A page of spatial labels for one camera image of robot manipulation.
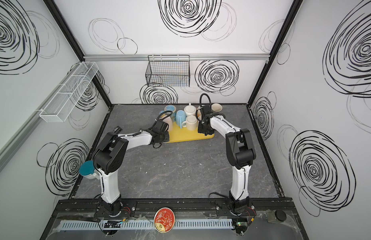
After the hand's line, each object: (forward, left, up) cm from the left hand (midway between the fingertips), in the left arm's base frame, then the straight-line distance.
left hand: (167, 136), depth 101 cm
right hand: (+3, -23, +5) cm, 23 cm away
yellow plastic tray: (+3, -10, -1) cm, 10 cm away
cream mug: (+8, -16, +6) cm, 19 cm away
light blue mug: (+11, -9, +8) cm, 16 cm away
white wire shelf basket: (-7, +49, +33) cm, 59 cm away
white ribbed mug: (+18, -15, +8) cm, 25 cm away
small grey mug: (+22, -34, +8) cm, 41 cm away
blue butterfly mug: (+16, -3, +11) cm, 20 cm away
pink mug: (+6, -1, +9) cm, 11 cm away
